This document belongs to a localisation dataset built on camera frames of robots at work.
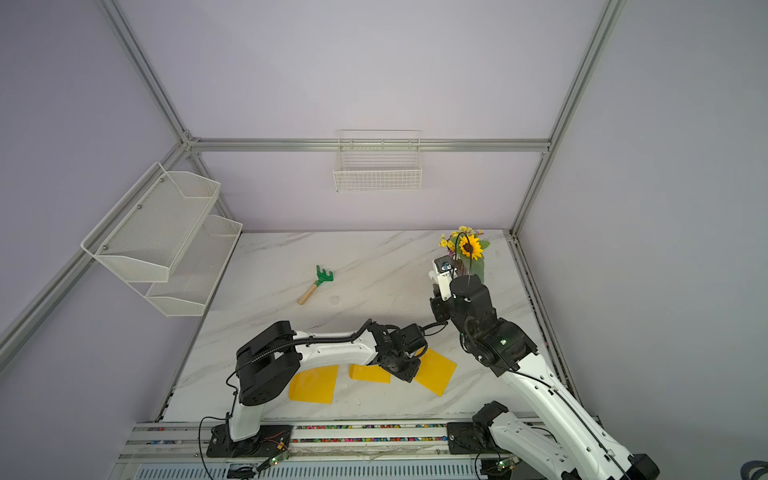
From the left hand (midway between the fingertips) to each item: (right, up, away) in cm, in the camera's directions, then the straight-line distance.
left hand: (408, 374), depth 84 cm
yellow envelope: (-10, 0, 0) cm, 10 cm away
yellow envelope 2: (+8, +1, 0) cm, 8 cm away
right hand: (+9, +26, -11) cm, 29 cm away
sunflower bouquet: (+16, +38, -1) cm, 41 cm away
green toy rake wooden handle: (-30, +26, +21) cm, 45 cm away
